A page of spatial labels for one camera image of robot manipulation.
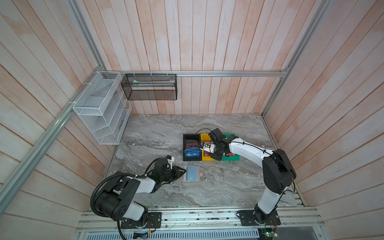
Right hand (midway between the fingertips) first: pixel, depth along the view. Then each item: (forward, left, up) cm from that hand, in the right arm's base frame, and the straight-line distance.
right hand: (214, 151), depth 93 cm
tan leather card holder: (-15, +18, -4) cm, 24 cm away
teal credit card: (-14, +14, -4) cm, 20 cm away
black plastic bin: (+9, +16, +2) cm, 18 cm away
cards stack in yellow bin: (-1, +5, -1) cm, 5 cm away
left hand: (-14, +18, -3) cm, 23 cm away
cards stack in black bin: (+3, +14, -3) cm, 15 cm away
